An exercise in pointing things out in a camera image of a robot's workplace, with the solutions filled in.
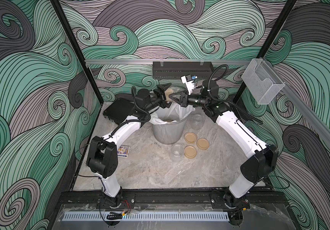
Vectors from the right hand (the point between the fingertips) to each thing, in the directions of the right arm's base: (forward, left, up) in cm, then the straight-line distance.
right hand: (168, 97), depth 69 cm
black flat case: (+23, +38, -35) cm, 56 cm away
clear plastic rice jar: (+8, -21, -32) cm, 39 cm away
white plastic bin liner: (+13, -3, -28) cm, 31 cm away
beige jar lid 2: (-11, -15, -38) cm, 43 cm away
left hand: (+6, -4, +1) cm, 8 cm away
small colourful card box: (-11, +29, -37) cm, 48 cm away
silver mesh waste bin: (-6, -1, -23) cm, 24 cm away
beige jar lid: (0, -16, -39) cm, 42 cm away
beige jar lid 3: (-5, -24, -39) cm, 46 cm away
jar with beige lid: (-11, -6, -39) cm, 41 cm away
